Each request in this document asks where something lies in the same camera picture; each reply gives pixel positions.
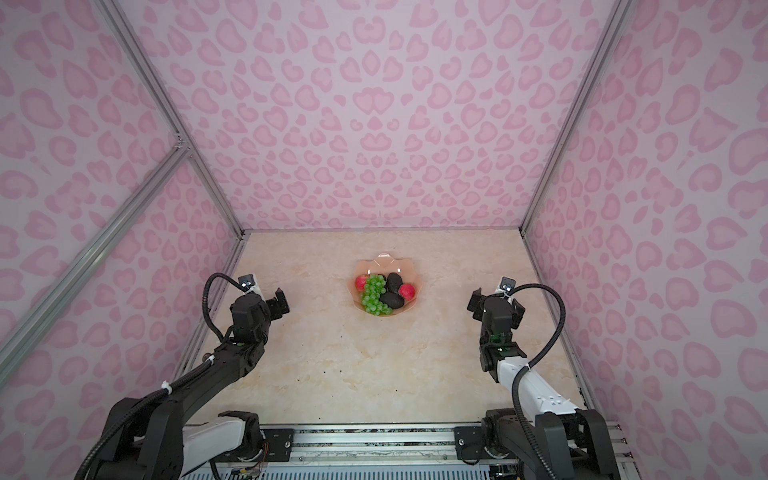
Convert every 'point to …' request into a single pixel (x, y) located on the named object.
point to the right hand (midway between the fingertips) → (495, 291)
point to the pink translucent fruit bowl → (384, 264)
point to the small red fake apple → (360, 282)
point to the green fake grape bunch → (375, 286)
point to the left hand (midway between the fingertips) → (265, 289)
